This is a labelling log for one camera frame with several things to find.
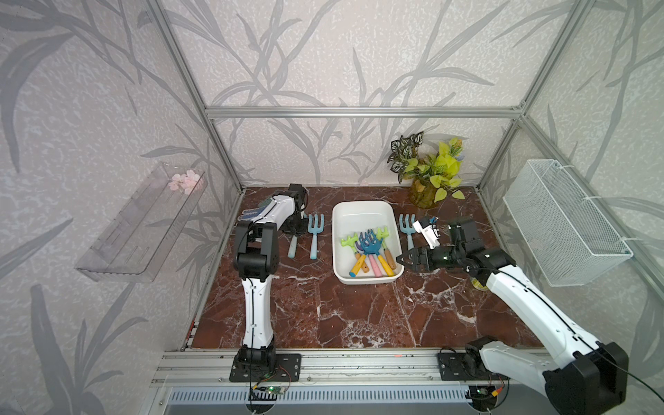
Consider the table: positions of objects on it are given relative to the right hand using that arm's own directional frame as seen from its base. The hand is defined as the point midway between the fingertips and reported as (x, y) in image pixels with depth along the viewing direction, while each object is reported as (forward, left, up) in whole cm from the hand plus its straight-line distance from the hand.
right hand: (404, 256), depth 76 cm
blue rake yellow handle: (+14, +13, -18) cm, 26 cm away
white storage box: (+29, +16, -18) cm, 38 cm away
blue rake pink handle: (+15, +8, -18) cm, 24 cm away
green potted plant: (+30, -14, +2) cm, 33 cm away
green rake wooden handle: (+17, +16, -19) cm, 30 cm away
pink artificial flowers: (+18, +66, +15) cm, 70 cm away
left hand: (+21, +38, -17) cm, 46 cm away
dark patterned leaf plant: (+48, -6, +3) cm, 48 cm away
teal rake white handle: (+13, +38, -16) cm, 43 cm away
